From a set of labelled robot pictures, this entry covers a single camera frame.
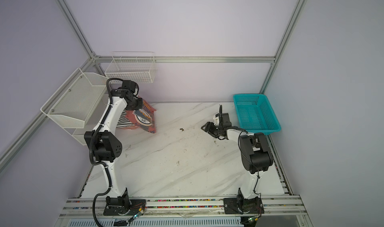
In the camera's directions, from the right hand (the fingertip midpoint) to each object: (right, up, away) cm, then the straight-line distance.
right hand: (203, 128), depth 96 cm
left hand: (-42, +14, -6) cm, 45 cm away
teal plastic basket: (+42, +10, +18) cm, 47 cm away
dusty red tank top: (-38, +7, -4) cm, 39 cm away
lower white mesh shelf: (-67, -1, -19) cm, 70 cm away
